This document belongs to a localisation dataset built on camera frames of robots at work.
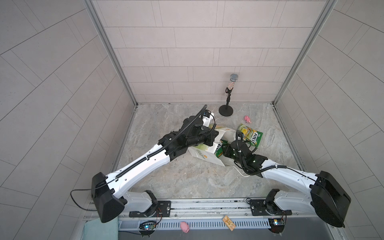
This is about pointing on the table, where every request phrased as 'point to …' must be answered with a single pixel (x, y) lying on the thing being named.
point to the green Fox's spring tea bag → (250, 135)
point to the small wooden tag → (229, 223)
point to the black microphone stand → (226, 110)
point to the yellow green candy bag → (219, 150)
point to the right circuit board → (276, 225)
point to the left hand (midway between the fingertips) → (222, 132)
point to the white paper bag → (207, 152)
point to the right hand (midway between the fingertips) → (221, 147)
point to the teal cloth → (95, 229)
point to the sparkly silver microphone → (233, 77)
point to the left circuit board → (147, 228)
